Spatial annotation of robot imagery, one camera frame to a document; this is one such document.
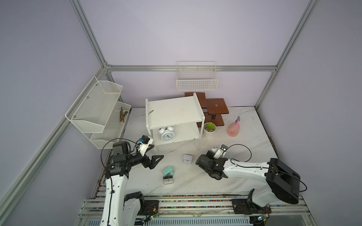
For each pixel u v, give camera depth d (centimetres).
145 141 61
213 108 100
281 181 43
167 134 78
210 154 77
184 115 74
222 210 73
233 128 97
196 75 95
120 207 43
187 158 88
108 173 49
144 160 64
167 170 82
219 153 76
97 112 78
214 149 82
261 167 48
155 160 64
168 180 80
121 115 98
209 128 96
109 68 93
